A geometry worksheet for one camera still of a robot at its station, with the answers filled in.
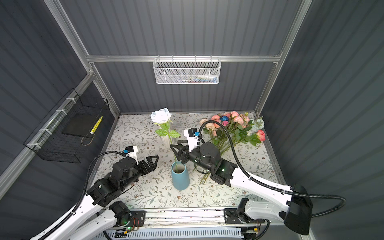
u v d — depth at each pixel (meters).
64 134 0.72
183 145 0.67
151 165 0.65
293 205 0.40
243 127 1.05
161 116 0.57
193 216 0.76
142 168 0.64
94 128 0.74
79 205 0.47
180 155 0.58
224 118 1.09
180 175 0.67
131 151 0.66
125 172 0.53
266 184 0.45
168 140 0.94
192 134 0.56
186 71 1.24
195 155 0.58
